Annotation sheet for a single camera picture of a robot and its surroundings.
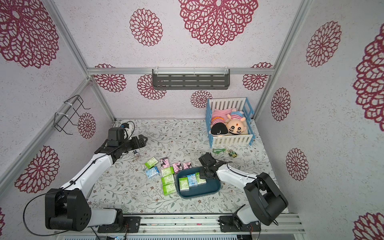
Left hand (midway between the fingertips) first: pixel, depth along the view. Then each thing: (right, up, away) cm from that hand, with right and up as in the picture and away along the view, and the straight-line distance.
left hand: (141, 140), depth 86 cm
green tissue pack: (+25, -24, -3) cm, 35 cm away
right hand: (+38, -21, +3) cm, 44 cm away
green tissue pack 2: (+4, -15, +8) cm, 17 cm away
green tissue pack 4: (+15, -23, 0) cm, 27 cm away
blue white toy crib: (+56, +12, +16) cm, 59 cm away
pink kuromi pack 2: (+20, -17, +5) cm, 27 cm away
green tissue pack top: (+34, -23, -1) cm, 41 cm away
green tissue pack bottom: (+17, -27, -3) cm, 32 cm away
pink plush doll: (+52, +19, +26) cm, 61 cm away
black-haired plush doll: (+46, +8, +9) cm, 48 cm away
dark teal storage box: (+41, -26, -1) cm, 49 cm away
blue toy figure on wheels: (-7, -9, +11) cm, 16 cm away
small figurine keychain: (+57, -9, +13) cm, 59 cm away
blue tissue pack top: (+29, -23, -1) cm, 37 cm away
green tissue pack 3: (+15, -19, +3) cm, 24 cm away
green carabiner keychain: (+48, -8, +16) cm, 51 cm away
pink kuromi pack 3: (+26, -16, +6) cm, 31 cm away
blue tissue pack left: (+5, -19, +3) cm, 20 cm away
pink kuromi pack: (+12, -14, +8) cm, 20 cm away
